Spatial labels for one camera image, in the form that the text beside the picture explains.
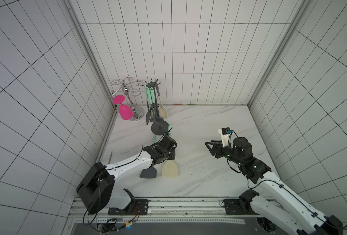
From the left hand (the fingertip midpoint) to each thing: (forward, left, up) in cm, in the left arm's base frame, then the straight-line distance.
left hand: (168, 154), depth 86 cm
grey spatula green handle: (-9, +10, -5) cm, 14 cm away
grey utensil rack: (+24, +8, -5) cm, 25 cm away
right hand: (+2, -22, +14) cm, 26 cm away
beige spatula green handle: (-8, -1, -2) cm, 9 cm away
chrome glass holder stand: (+37, +27, +22) cm, 51 cm away
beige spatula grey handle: (+27, +5, +8) cm, 29 cm away
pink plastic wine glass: (+25, +29, +9) cm, 40 cm away
